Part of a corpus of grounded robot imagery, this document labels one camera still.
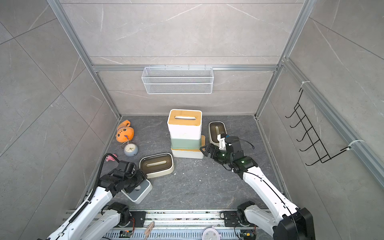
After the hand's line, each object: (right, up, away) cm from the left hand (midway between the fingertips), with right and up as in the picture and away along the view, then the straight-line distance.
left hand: (145, 176), depth 82 cm
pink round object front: (+36, -22, -13) cm, 44 cm away
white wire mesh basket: (+16, +60, +19) cm, 65 cm away
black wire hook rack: (+83, +28, -10) cm, 88 cm away
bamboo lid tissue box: (+23, +29, -3) cm, 37 cm away
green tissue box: (+22, +17, +8) cm, 29 cm away
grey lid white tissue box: (-1, -6, -5) cm, 8 cm away
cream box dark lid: (+5, +5, +6) cm, 9 cm away
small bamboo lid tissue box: (+23, +24, -2) cm, 33 cm away
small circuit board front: (-6, -24, -11) cm, 27 cm away
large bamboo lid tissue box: (+25, +12, +6) cm, 28 cm away
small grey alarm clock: (-14, +13, +14) cm, 23 cm away
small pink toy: (-27, +8, +13) cm, 30 cm away
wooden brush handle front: (+6, -22, -12) cm, 25 cm away
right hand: (+34, +15, -5) cm, 37 cm away
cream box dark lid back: (+42, +27, +22) cm, 55 cm away
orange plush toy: (-19, +24, +16) cm, 35 cm away
